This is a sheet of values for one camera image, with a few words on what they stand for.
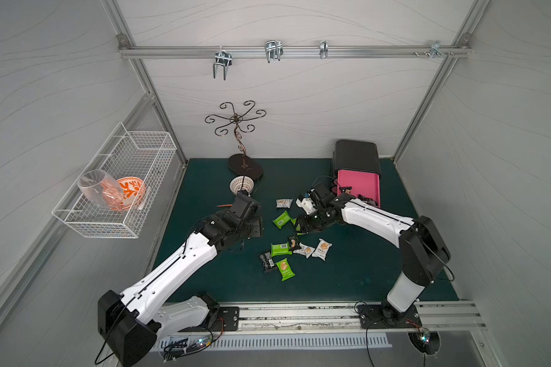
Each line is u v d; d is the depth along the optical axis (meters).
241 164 1.15
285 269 0.83
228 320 0.73
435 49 0.76
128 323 0.37
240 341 0.70
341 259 0.86
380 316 0.68
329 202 0.66
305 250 0.86
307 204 0.82
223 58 0.78
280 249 0.88
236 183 1.07
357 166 1.01
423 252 0.47
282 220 0.96
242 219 0.56
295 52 0.81
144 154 0.80
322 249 0.88
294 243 0.87
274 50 0.75
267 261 0.84
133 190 0.66
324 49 0.78
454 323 0.73
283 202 1.01
